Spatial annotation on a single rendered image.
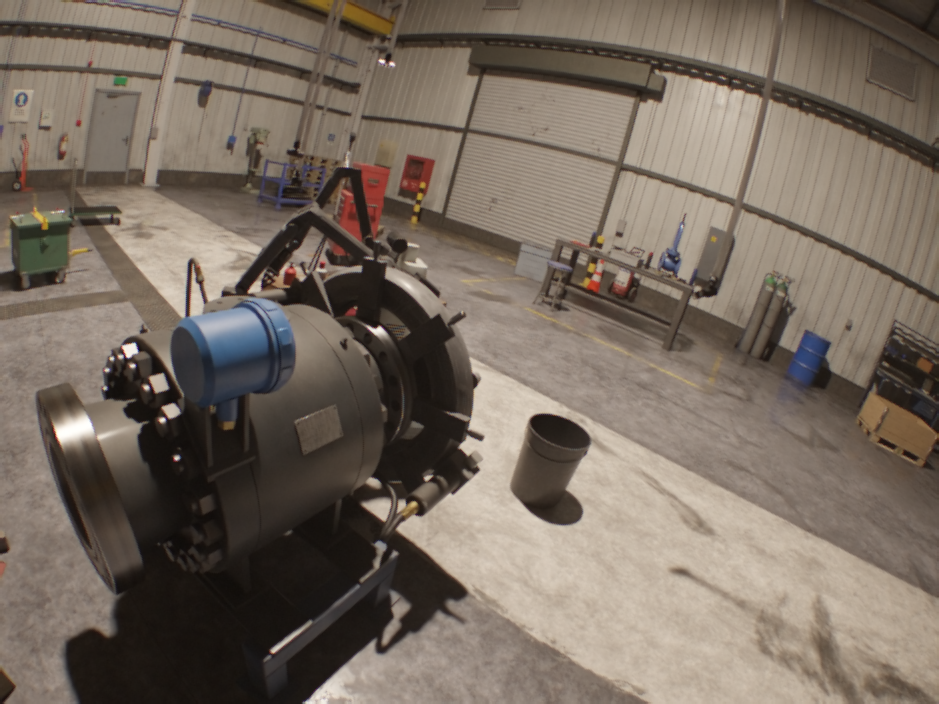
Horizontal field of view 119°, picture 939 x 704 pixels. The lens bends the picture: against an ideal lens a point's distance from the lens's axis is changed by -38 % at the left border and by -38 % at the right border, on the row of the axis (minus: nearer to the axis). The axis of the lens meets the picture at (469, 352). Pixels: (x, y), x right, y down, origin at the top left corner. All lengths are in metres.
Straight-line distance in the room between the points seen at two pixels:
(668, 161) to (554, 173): 2.54
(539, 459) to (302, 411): 1.29
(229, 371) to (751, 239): 9.10
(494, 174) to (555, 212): 1.86
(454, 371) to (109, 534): 0.98
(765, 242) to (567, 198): 4.28
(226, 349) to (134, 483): 0.37
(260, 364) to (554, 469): 1.55
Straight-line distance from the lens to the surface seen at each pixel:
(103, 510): 0.87
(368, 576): 1.34
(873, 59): 10.79
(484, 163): 11.28
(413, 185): 12.26
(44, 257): 4.28
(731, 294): 9.32
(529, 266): 7.72
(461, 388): 1.33
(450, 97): 12.46
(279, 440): 0.95
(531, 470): 2.09
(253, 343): 0.74
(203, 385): 0.72
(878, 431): 7.40
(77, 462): 0.87
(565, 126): 10.50
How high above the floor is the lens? 1.31
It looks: 21 degrees down
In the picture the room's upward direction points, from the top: 16 degrees clockwise
